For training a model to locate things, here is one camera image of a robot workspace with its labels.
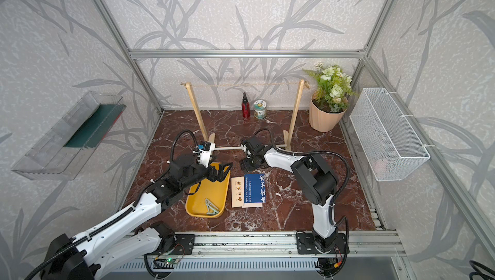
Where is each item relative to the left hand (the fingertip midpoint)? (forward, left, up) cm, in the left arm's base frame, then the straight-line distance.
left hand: (225, 161), depth 77 cm
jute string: (+52, -11, -2) cm, 53 cm away
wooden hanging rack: (+24, -30, -16) cm, 42 cm away
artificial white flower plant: (+34, -50, +10) cm, 61 cm away
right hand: (+9, -8, -17) cm, 21 cm away
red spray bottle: (+39, -6, -8) cm, 40 cm away
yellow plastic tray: (-10, +8, -18) cm, 22 cm away
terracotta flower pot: (+29, -47, -7) cm, 56 cm away
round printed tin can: (+41, -14, -12) cm, 45 cm away
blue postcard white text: (-4, -12, -19) cm, 23 cm away
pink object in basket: (-4, -59, +4) cm, 60 cm away
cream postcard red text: (-11, -11, -19) cm, 25 cm away
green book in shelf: (+8, +48, +12) cm, 50 cm away
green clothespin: (-14, +6, -17) cm, 22 cm away
